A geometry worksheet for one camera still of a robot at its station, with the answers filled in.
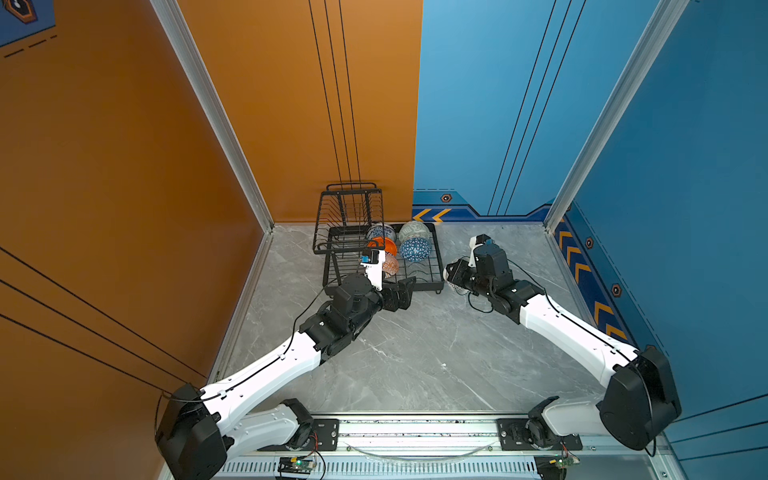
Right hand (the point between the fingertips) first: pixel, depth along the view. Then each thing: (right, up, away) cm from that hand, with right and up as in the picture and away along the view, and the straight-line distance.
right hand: (441, 264), depth 83 cm
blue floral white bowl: (-18, +12, +29) cm, 36 cm away
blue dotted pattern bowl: (-5, +4, +26) cm, 27 cm away
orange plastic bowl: (-17, +7, +20) cm, 27 cm away
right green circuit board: (+27, -46, -13) cm, 55 cm away
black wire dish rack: (-29, +10, +26) cm, 40 cm away
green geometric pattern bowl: (-6, +12, +30) cm, 33 cm away
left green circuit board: (-35, -47, -12) cm, 60 cm away
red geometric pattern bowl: (-15, -1, +20) cm, 25 cm away
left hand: (-11, -2, -9) cm, 14 cm away
